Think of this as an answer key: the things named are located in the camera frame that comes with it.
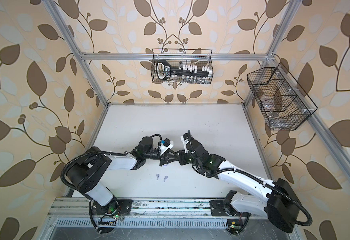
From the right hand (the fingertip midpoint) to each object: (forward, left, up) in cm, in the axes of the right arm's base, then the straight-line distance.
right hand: (177, 154), depth 78 cm
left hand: (0, -1, -2) cm, 2 cm away
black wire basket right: (+15, -54, +20) cm, 60 cm away
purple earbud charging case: (-5, +6, -1) cm, 8 cm away
